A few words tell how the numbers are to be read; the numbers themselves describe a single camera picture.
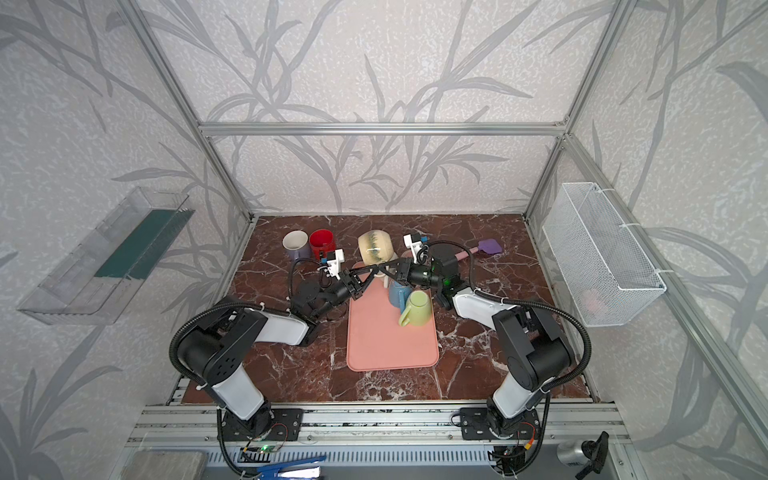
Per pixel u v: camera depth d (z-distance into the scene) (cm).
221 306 50
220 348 47
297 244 107
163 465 66
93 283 64
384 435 73
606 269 62
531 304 49
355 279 77
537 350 46
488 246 112
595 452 58
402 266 75
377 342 87
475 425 74
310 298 68
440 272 70
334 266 80
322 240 105
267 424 69
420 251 79
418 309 85
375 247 79
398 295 89
